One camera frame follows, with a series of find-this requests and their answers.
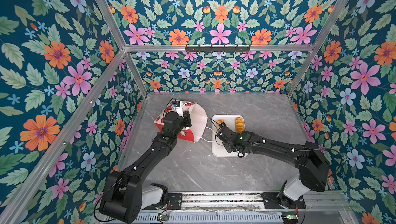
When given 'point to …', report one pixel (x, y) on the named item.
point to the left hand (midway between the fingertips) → (190, 107)
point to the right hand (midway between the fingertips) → (230, 140)
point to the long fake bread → (239, 125)
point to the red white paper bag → (199, 120)
